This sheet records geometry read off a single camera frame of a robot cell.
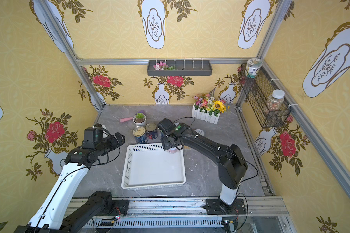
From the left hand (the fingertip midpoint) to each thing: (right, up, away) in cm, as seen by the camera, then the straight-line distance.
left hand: (112, 140), depth 78 cm
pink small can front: (+32, -6, +4) cm, 33 cm away
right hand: (+32, -1, +8) cm, 33 cm away
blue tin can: (+12, +1, +13) cm, 18 cm away
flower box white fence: (+55, +19, +21) cm, 61 cm away
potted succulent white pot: (+9, +11, +23) cm, 27 cm away
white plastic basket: (+17, -18, +13) cm, 28 cm away
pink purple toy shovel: (-5, +11, +34) cm, 36 cm away
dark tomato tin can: (+18, +4, +17) cm, 25 cm away
